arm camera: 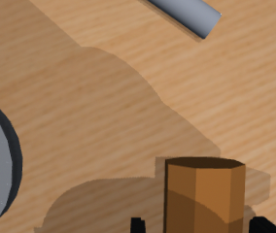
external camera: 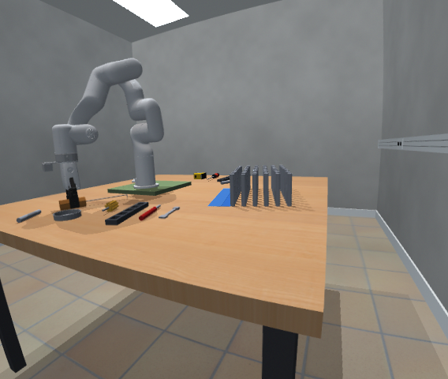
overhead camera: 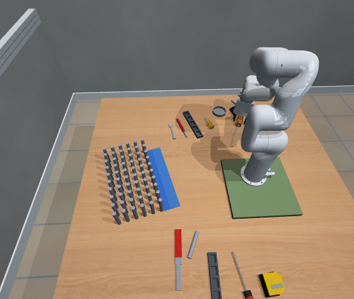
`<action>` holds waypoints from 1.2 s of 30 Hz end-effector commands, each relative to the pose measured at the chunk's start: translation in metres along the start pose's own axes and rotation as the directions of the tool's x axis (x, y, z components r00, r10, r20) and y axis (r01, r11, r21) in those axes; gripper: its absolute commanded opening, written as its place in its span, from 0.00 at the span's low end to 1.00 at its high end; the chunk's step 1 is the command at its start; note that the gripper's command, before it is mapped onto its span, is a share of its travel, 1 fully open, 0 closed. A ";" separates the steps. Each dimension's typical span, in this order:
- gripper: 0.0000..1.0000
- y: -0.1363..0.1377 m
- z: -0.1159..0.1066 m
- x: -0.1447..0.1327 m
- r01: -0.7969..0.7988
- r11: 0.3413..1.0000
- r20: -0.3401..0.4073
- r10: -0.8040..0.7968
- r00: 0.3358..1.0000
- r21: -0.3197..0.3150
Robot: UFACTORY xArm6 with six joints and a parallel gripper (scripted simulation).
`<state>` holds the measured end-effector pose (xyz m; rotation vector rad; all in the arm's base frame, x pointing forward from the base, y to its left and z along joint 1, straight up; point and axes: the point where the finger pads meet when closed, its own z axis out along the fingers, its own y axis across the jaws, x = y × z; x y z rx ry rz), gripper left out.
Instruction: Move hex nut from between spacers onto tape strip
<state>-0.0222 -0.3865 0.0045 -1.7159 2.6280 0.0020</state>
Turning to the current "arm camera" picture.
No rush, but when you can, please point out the orange-brown faceted cylinder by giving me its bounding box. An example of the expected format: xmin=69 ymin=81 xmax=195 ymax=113
xmin=163 ymin=156 xmax=246 ymax=233

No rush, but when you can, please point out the grey cylinder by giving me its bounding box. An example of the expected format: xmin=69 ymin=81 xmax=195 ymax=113
xmin=148 ymin=0 xmax=222 ymax=39

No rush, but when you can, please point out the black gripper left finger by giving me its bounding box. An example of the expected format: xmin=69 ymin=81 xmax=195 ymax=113
xmin=130 ymin=217 xmax=146 ymax=233

